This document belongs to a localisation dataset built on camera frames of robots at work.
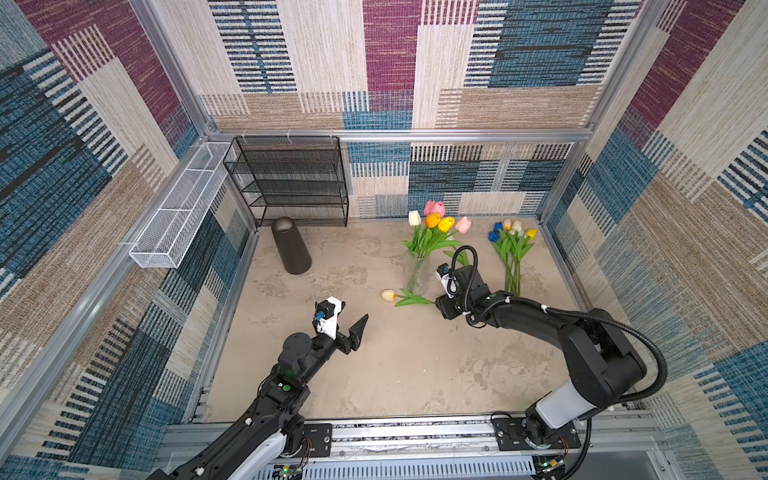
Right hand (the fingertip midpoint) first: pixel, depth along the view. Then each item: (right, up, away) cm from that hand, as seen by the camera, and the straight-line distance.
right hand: (446, 302), depth 93 cm
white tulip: (-11, +25, -11) cm, 29 cm away
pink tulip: (-6, +27, -15) cm, 32 cm away
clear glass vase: (-9, +9, 0) cm, 13 cm away
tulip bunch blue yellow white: (+27, +19, +15) cm, 36 cm away
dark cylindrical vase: (-48, +14, +7) cm, 51 cm away
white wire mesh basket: (-70, +19, -22) cm, 75 cm away
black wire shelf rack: (-49, +42, +15) cm, 66 cm away
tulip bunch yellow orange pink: (-5, +21, -17) cm, 28 cm away
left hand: (-26, +2, -17) cm, 31 cm away
